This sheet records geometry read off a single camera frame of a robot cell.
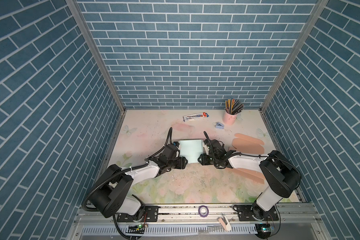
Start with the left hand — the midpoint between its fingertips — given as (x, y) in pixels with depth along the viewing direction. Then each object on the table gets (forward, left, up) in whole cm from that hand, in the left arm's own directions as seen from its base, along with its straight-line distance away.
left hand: (184, 161), depth 89 cm
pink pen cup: (+31, -33, +3) cm, 45 cm away
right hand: (+3, -9, -1) cm, 9 cm away
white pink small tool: (-31, -19, 0) cm, 36 cm away
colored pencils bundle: (+38, -36, +9) cm, 53 cm away
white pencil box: (+39, -9, -2) cm, 40 cm away
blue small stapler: (+29, -26, -3) cm, 39 cm away
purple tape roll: (-26, -7, -3) cm, 27 cm away
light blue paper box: (+7, -5, +1) cm, 9 cm away
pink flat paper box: (+15, -44, -5) cm, 46 cm away
